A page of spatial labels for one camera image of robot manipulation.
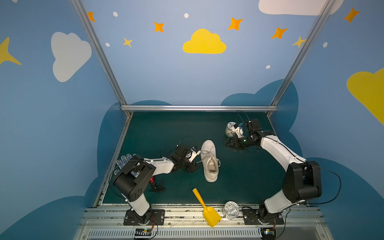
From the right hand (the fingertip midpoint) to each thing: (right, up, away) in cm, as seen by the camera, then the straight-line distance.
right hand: (229, 144), depth 87 cm
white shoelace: (-13, -7, +3) cm, 15 cm away
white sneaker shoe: (-11, -2, +8) cm, 14 cm away
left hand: (-20, -12, +5) cm, 24 cm away
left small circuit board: (-47, -42, -14) cm, 65 cm away
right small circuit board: (+16, -43, -14) cm, 48 cm away
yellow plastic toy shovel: (-13, -35, -11) cm, 39 cm away
